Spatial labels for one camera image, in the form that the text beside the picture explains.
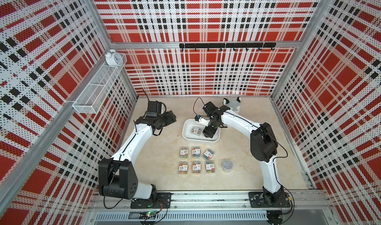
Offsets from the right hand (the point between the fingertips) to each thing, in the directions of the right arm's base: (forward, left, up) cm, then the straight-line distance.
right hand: (212, 129), depth 93 cm
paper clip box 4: (-14, +10, -5) cm, 18 cm away
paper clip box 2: (-23, +17, -4) cm, 29 cm away
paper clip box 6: (+2, +10, -5) cm, 12 cm away
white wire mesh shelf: (+18, +77, +13) cm, 80 cm away
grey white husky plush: (+9, -13, +13) cm, 20 cm away
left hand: (+1, +23, +10) cm, 25 cm away
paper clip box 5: (-14, +17, -5) cm, 23 cm away
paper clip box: (-23, +10, -4) cm, 25 cm away
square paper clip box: (-23, +2, -4) cm, 23 cm away
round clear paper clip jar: (-22, -7, -4) cm, 24 cm away
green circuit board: (-45, +33, -4) cm, 56 cm away
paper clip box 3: (-16, +3, -4) cm, 16 cm away
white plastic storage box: (+5, +16, -3) cm, 17 cm away
